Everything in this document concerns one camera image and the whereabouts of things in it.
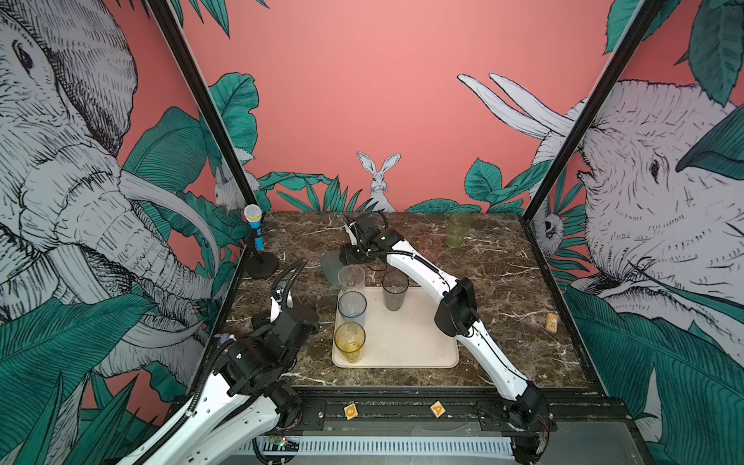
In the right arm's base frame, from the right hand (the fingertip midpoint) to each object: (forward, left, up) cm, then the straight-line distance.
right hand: (339, 254), depth 93 cm
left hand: (-23, +8, +9) cm, 26 cm away
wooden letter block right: (-42, -29, -12) cm, 53 cm away
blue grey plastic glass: (-18, -5, 0) cm, 19 cm away
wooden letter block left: (-43, -6, -12) cm, 45 cm away
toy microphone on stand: (+3, +29, -10) cm, 31 cm away
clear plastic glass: (-9, -4, -1) cm, 10 cm away
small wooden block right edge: (-18, -68, -12) cm, 71 cm away
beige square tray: (-23, -22, -14) cm, 34 cm away
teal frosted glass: (+4, +5, -12) cm, 13 cm away
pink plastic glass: (+14, -33, -13) cm, 38 cm away
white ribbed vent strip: (-51, -18, -12) cm, 55 cm away
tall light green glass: (+20, -44, -9) cm, 49 cm away
